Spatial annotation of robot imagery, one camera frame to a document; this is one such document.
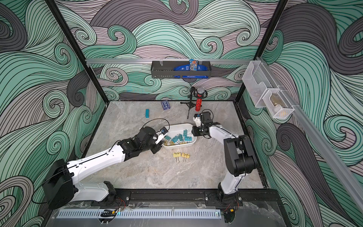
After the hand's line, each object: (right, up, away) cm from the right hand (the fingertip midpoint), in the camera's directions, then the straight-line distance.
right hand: (196, 131), depth 96 cm
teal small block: (-38, +12, +18) cm, 44 cm away
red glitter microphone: (+2, +19, +5) cm, 20 cm away
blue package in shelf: (-7, +43, -3) cm, 44 cm away
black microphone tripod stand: (-2, +29, +2) cm, 29 cm away
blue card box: (-23, +19, +21) cm, 37 cm away
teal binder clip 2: (-7, -5, +1) cm, 8 cm away
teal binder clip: (-14, -5, 0) cm, 15 cm away
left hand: (-22, -2, -15) cm, 27 cm away
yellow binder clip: (-13, -13, -10) cm, 21 cm away
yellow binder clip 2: (-8, -14, -9) cm, 18 cm away
